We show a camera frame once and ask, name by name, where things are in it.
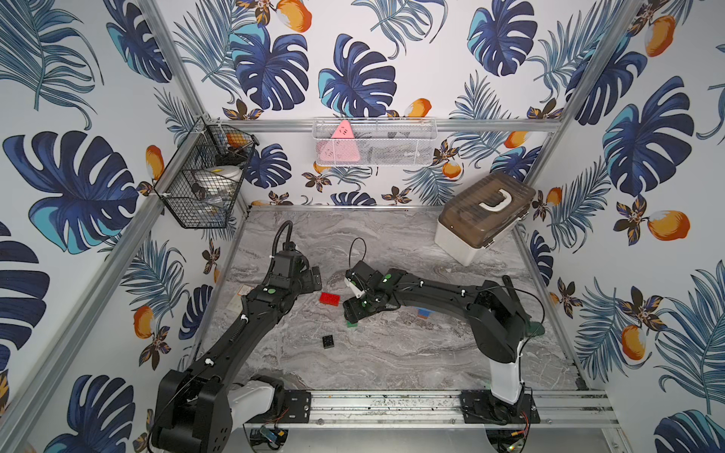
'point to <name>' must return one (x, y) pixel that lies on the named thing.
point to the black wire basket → (210, 143)
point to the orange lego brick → (424, 317)
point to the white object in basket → (219, 180)
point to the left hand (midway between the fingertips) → (302, 271)
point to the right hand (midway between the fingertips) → (354, 311)
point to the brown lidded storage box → (482, 216)
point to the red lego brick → (329, 298)
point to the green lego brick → (349, 325)
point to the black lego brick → (328, 342)
